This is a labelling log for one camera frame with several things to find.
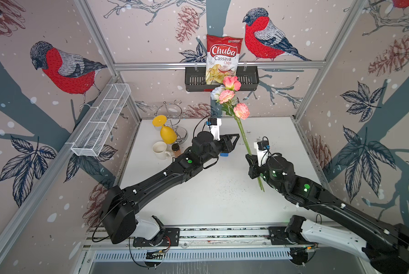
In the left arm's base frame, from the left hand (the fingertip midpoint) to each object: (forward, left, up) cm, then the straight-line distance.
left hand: (240, 134), depth 68 cm
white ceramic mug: (+10, +42, -27) cm, 51 cm away
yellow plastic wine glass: (+16, +37, -21) cm, 45 cm away
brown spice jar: (+11, +33, -26) cm, 43 cm away
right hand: (-6, -3, -7) cm, 10 cm away
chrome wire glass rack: (+44, +39, -28) cm, 65 cm away
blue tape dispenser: (+11, +4, -33) cm, 35 cm away
